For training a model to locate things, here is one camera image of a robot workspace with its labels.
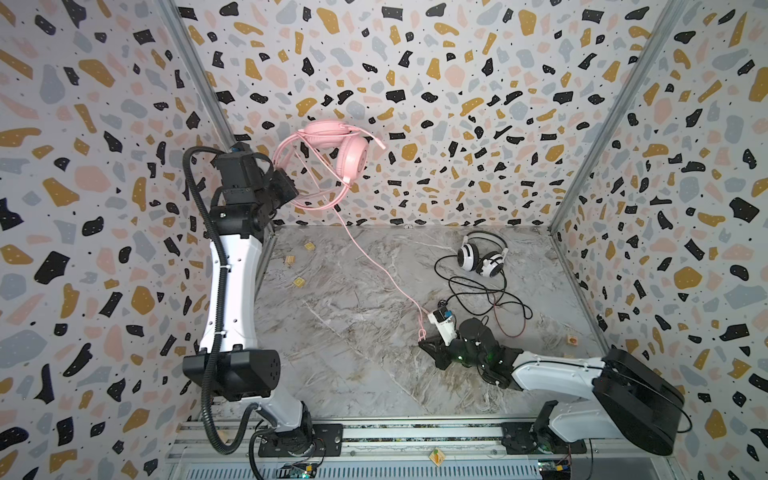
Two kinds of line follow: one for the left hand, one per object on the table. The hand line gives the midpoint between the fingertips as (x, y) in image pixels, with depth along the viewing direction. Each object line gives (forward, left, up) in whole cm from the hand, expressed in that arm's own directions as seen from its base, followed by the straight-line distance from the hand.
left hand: (291, 171), depth 69 cm
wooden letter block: (+17, +9, -46) cm, 50 cm away
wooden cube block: (-23, -77, -45) cm, 92 cm away
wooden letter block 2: (+10, +15, -45) cm, 48 cm away
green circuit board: (-54, -2, -47) cm, 72 cm away
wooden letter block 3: (0, +9, -45) cm, 46 cm away
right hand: (-26, -29, -36) cm, 53 cm away
